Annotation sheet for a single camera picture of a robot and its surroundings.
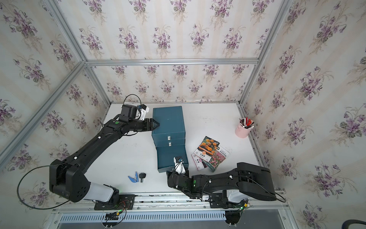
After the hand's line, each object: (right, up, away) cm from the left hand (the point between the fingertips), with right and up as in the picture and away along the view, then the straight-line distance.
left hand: (156, 125), depth 81 cm
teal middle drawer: (+6, -10, +3) cm, 13 cm away
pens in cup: (+59, +1, +15) cm, 61 cm away
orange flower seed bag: (+32, -16, +12) cm, 37 cm away
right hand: (+10, -27, -1) cm, 29 cm away
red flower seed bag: (+37, -21, +7) cm, 43 cm away
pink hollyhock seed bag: (+26, -24, +5) cm, 36 cm away
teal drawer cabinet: (+8, +4, +1) cm, 9 cm away
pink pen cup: (+56, -6, +16) cm, 59 cm away
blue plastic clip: (-11, -31, -1) cm, 33 cm away
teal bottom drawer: (+5, -18, +3) cm, 19 cm away
